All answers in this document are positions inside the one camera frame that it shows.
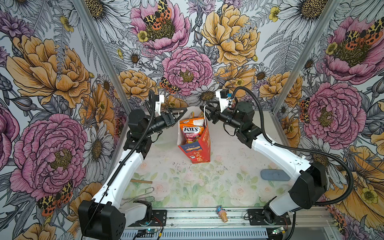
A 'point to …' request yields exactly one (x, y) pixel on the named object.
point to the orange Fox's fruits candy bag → (191, 128)
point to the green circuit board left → (146, 233)
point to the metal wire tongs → (140, 197)
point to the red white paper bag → (198, 151)
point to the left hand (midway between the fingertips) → (186, 116)
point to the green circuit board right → (278, 230)
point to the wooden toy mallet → (141, 181)
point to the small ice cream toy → (222, 213)
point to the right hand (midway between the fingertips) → (203, 109)
